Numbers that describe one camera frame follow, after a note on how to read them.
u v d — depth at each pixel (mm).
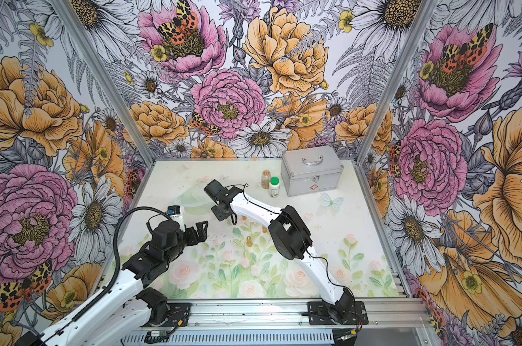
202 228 756
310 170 996
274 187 1019
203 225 782
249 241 887
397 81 893
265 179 1064
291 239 575
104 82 892
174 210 708
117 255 587
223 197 758
